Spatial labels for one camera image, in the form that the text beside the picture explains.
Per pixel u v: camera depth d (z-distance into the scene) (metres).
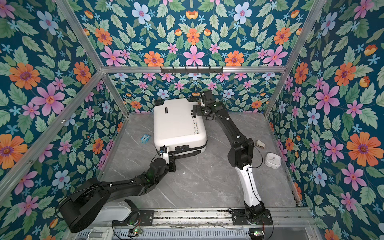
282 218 0.75
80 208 0.42
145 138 1.04
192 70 0.93
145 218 0.73
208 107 0.69
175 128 0.86
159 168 0.66
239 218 0.73
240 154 0.58
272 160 0.91
